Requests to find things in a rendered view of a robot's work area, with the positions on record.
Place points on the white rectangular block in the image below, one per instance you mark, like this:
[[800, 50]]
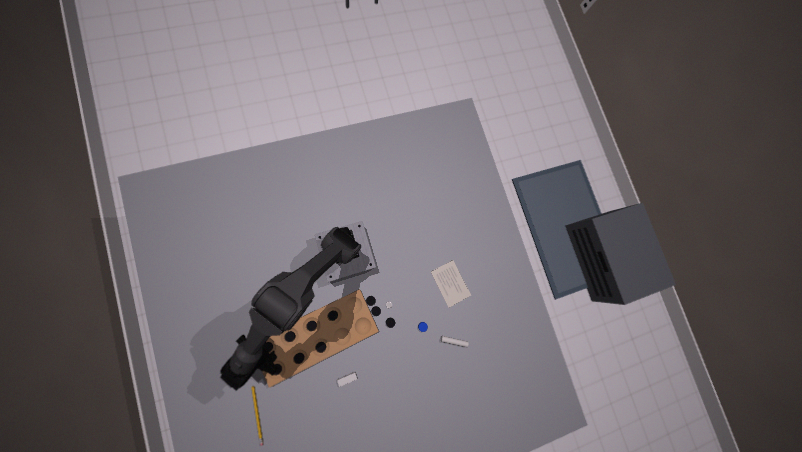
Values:
[[347, 379]]

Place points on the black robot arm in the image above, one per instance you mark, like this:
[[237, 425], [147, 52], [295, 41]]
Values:
[[283, 299]]

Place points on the tan wooden tray with round holes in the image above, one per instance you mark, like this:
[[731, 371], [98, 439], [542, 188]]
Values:
[[353, 324]]

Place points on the grey cylinder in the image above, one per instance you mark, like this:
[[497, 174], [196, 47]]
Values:
[[454, 341]]

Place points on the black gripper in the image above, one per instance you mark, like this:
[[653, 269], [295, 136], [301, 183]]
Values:
[[267, 364]]

